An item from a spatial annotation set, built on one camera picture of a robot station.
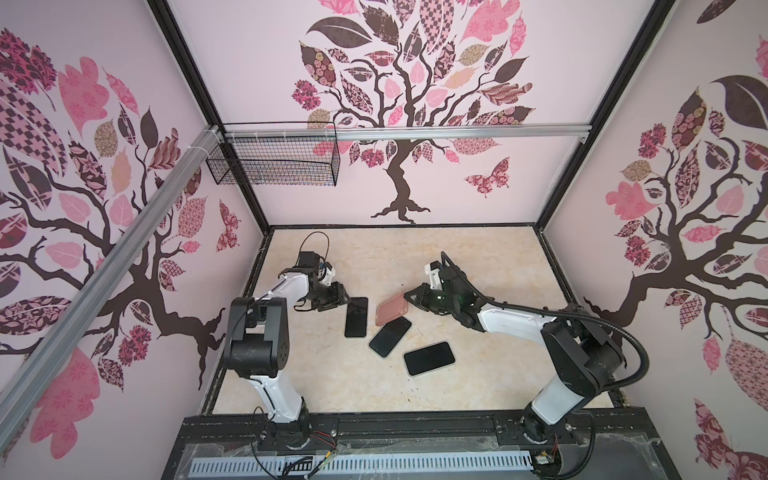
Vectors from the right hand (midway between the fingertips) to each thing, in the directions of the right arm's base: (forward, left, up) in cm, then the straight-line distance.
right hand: (403, 292), depth 86 cm
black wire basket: (+40, +33, +22) cm, 56 cm away
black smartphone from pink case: (0, +16, -15) cm, 22 cm away
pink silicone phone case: (0, +4, -10) cm, 10 cm away
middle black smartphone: (-9, +4, -11) cm, 15 cm away
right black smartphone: (-16, -7, -11) cm, 21 cm away
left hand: (+1, +19, -8) cm, 21 cm away
